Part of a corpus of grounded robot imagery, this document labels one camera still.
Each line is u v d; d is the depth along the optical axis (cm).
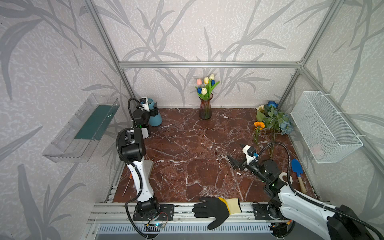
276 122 106
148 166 87
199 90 90
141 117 82
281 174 87
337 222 41
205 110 108
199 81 96
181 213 75
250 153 63
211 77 96
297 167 90
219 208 74
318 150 73
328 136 62
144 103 87
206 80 94
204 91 89
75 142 64
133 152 59
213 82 97
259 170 65
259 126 105
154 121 100
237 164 68
